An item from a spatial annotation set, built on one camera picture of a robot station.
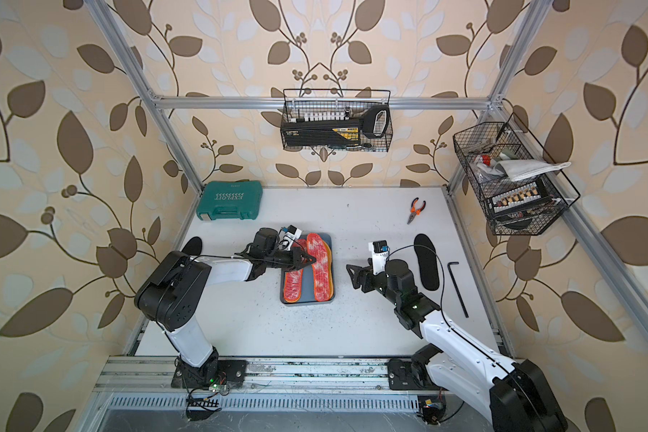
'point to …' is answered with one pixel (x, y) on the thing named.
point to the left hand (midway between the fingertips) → (317, 261)
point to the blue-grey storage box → (308, 297)
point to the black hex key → (455, 286)
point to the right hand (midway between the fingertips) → (358, 263)
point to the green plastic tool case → (230, 201)
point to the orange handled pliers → (414, 211)
